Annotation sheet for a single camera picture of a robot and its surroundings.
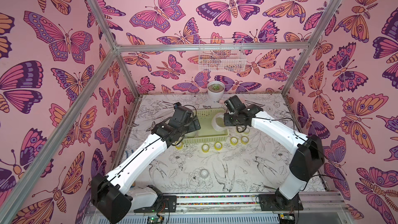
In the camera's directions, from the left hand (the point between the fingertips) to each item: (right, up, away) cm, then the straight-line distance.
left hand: (193, 121), depth 78 cm
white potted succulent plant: (+14, +20, +31) cm, 40 cm away
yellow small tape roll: (+7, -17, +14) cm, 23 cm away
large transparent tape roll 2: (+11, -1, +4) cm, 12 cm away
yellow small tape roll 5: (+31, -13, +17) cm, 37 cm away
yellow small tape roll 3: (-9, -16, +14) cm, 23 cm away
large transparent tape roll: (-2, -10, +19) cm, 21 cm away
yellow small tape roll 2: (+14, -16, +14) cm, 26 cm away
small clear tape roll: (+6, -28, +5) cm, 29 cm away
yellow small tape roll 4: (+24, -13, +16) cm, 32 cm away
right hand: (+17, 0, +7) cm, 18 cm away
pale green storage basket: (+8, -10, +20) cm, 24 cm away
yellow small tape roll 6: (+22, -3, -7) cm, 23 cm away
